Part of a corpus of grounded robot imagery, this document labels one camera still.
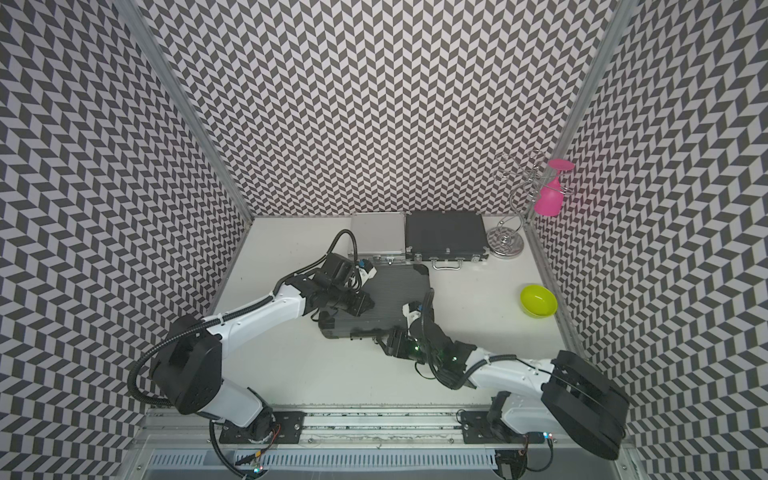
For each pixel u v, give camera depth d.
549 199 0.92
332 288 0.69
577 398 0.42
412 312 0.75
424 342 0.60
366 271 0.77
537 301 0.95
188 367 0.43
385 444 0.72
